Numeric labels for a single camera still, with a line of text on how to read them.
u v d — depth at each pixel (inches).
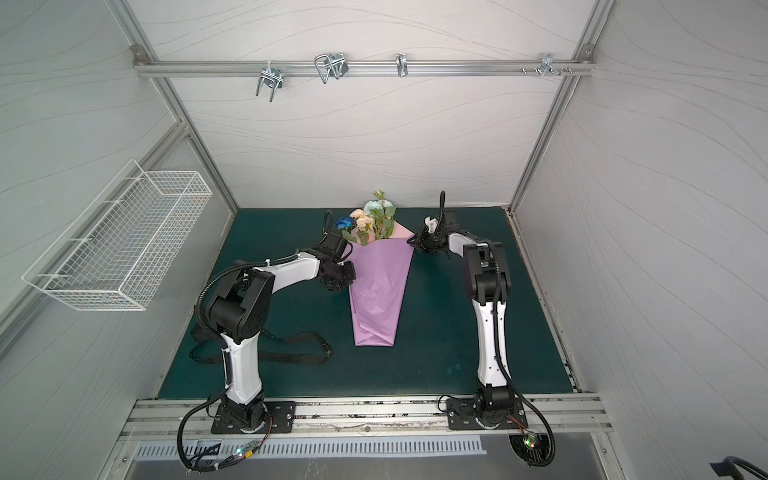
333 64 30.1
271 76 31.0
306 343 33.0
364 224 43.6
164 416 29.6
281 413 29.3
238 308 20.7
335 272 33.3
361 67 30.8
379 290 37.6
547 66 30.1
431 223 41.5
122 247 27.2
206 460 27.2
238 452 26.6
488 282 25.4
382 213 43.9
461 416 28.8
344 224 43.1
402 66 30.8
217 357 32.8
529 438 28.3
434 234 39.4
